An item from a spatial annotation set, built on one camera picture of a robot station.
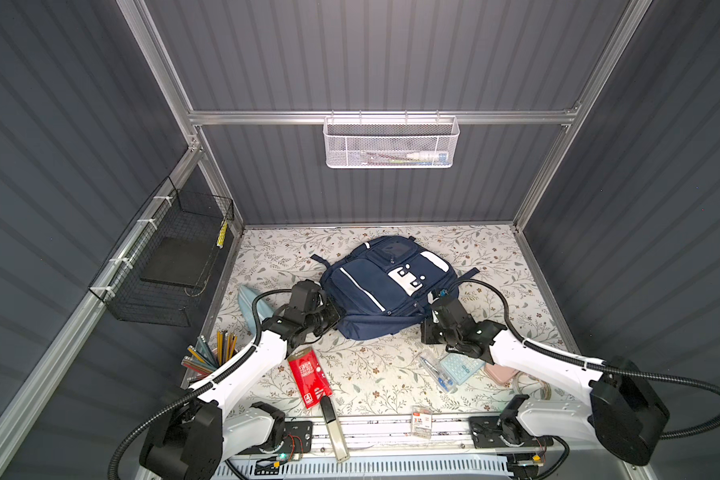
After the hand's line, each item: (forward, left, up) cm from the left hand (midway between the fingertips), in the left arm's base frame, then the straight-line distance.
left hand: (345, 308), depth 84 cm
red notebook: (-14, +11, -12) cm, 22 cm away
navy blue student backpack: (+9, -13, -1) cm, 16 cm away
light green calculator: (-15, -32, -10) cm, 36 cm away
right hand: (-5, -23, -6) cm, 24 cm away
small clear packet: (-28, -18, -10) cm, 34 cm away
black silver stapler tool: (-24, +5, -7) cm, 25 cm away
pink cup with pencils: (-12, +36, -1) cm, 38 cm away
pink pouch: (-18, -42, -8) cm, 47 cm away
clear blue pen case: (-16, -25, -11) cm, 32 cm away
